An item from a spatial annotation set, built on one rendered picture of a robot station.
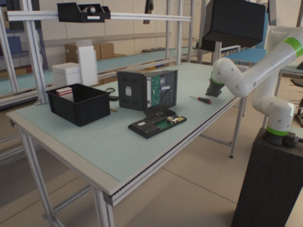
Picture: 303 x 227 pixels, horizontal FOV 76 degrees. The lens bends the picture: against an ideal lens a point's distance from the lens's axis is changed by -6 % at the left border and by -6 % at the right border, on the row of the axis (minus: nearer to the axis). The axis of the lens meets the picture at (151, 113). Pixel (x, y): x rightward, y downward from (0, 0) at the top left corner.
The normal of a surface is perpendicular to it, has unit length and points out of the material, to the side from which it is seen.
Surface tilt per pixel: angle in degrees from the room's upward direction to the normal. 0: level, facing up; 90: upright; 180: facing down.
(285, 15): 90
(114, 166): 0
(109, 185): 0
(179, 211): 0
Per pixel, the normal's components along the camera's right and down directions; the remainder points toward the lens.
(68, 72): 0.78, 0.26
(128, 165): 0.00, -0.91
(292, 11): -0.63, 0.32
